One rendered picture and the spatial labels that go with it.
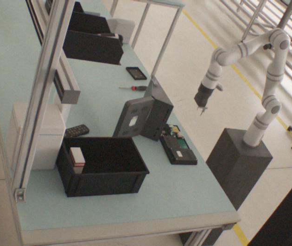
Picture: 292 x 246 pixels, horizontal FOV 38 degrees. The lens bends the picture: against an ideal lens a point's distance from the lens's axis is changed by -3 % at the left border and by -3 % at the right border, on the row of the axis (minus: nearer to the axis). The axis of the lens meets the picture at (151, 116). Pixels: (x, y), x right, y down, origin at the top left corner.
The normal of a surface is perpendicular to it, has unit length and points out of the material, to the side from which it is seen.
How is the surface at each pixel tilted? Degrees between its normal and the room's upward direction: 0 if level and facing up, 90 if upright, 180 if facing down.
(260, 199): 0
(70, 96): 90
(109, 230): 0
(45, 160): 90
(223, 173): 90
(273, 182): 0
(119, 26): 90
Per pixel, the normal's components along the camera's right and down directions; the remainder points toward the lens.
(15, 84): 0.33, -0.77
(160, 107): -0.16, 0.52
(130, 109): 0.63, 0.61
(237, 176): 0.26, 0.62
